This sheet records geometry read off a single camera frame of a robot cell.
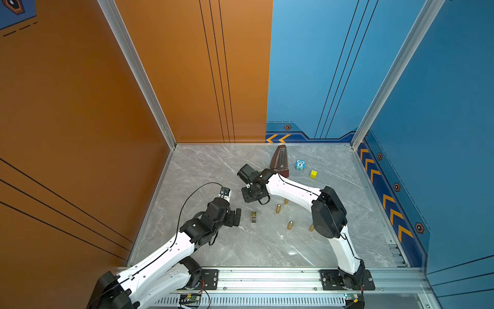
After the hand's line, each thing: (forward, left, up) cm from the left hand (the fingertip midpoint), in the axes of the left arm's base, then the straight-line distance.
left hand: (231, 205), depth 82 cm
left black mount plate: (-26, +7, -10) cm, 28 cm away
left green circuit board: (-32, +14, -13) cm, 37 cm away
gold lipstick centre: (+2, -21, -7) cm, 22 cm away
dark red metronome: (+25, -22, 0) cm, 34 cm away
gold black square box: (-2, -10, -7) cm, 12 cm away
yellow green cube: (+23, -42, -8) cm, 48 cm away
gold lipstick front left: (-6, -26, -7) cm, 27 cm away
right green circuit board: (-31, -48, -13) cm, 59 cm away
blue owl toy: (+30, -35, -9) cm, 47 cm away
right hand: (+7, -7, -5) cm, 11 cm away
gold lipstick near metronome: (-9, -20, +22) cm, 31 cm away
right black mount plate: (-26, -39, -9) cm, 48 cm away
